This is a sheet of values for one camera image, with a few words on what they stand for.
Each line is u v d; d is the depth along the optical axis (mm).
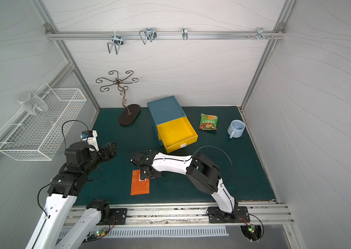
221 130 1076
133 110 1175
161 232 703
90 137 594
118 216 733
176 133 880
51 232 405
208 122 1089
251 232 721
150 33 750
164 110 909
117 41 783
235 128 1009
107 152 625
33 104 675
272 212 765
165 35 793
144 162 638
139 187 834
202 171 521
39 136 674
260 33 765
